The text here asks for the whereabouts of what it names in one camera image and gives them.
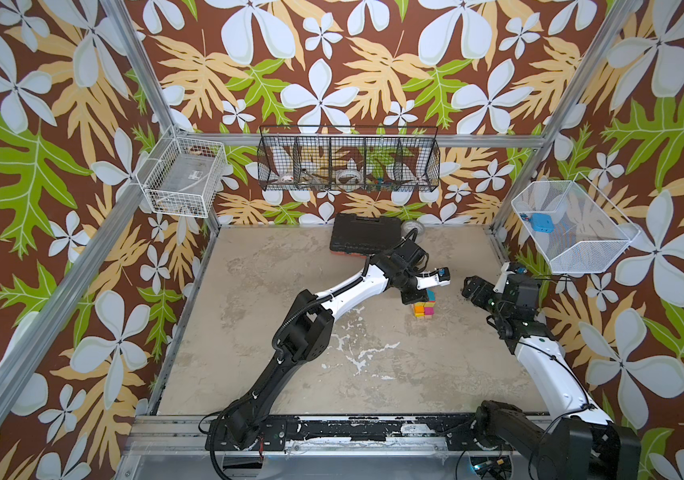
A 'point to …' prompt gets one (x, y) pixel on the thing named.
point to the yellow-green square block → (420, 304)
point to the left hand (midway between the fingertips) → (425, 287)
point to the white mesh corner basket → (587, 236)
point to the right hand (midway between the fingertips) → (477, 283)
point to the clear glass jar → (410, 225)
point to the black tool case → (363, 236)
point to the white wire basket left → (182, 175)
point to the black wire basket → (343, 158)
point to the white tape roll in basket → (349, 177)
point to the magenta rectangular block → (429, 310)
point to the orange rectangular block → (418, 309)
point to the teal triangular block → (432, 296)
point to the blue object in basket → (542, 222)
